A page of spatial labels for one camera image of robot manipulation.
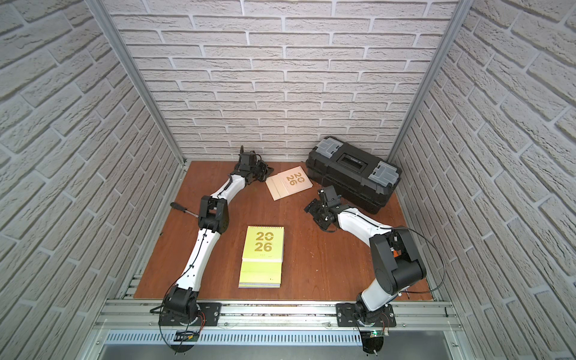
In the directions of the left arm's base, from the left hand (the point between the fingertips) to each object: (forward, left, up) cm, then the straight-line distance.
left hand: (280, 163), depth 115 cm
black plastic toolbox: (-23, -35, +13) cm, 44 cm away
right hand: (-32, -14, +3) cm, 35 cm away
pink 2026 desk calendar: (-11, -4, -2) cm, 12 cm away
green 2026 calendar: (-50, +5, +2) cm, 50 cm away
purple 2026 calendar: (-59, +6, -1) cm, 60 cm away
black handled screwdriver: (-26, +43, -4) cm, 51 cm away
